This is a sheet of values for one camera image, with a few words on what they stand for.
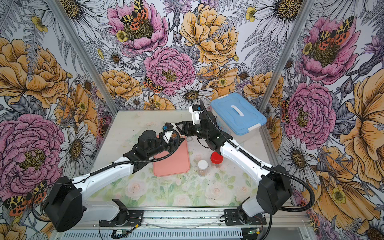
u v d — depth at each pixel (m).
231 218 0.74
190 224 0.74
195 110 0.69
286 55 0.89
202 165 0.80
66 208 0.40
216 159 0.85
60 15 0.73
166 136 0.69
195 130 0.66
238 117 0.95
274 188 0.42
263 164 0.45
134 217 0.74
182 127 0.68
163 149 0.66
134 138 1.06
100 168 0.50
